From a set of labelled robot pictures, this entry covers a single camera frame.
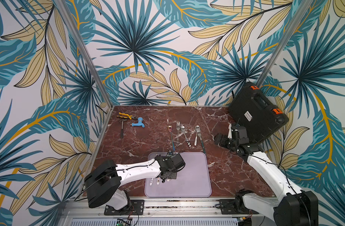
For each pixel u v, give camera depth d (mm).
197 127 1050
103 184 420
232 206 733
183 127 1044
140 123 1063
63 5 674
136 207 741
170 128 1034
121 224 708
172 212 727
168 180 796
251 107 915
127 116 1127
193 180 819
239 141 626
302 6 689
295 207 394
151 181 812
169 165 629
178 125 1065
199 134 1032
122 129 1036
